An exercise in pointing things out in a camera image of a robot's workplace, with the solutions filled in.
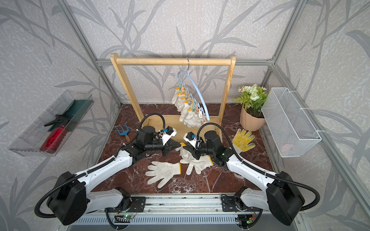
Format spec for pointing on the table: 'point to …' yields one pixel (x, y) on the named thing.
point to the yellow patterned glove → (241, 140)
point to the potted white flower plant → (252, 98)
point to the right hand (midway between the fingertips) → (184, 144)
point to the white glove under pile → (199, 164)
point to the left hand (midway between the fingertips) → (179, 145)
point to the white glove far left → (164, 171)
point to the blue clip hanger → (188, 85)
